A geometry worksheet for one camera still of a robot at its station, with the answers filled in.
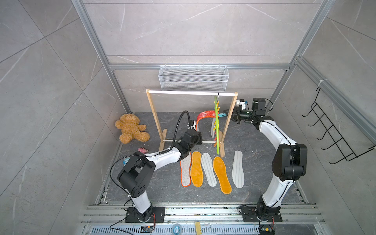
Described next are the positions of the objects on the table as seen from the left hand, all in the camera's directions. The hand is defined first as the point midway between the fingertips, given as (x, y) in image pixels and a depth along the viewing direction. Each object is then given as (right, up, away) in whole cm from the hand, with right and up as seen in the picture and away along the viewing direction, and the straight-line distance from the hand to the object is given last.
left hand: (202, 130), depth 88 cm
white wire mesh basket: (-5, +37, +12) cm, 39 cm away
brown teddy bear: (-49, 0, +12) cm, 50 cm away
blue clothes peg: (+12, +10, -5) cm, 16 cm away
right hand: (+13, +11, -5) cm, 18 cm away
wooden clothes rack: (-27, -3, +16) cm, 32 cm away
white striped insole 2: (+22, -26, 0) cm, 34 cm away
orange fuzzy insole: (+11, -24, +1) cm, 27 cm away
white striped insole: (+4, -21, +4) cm, 21 cm away
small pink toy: (-39, -13, +7) cm, 42 cm away
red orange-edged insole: (+4, +10, -5) cm, 12 cm away
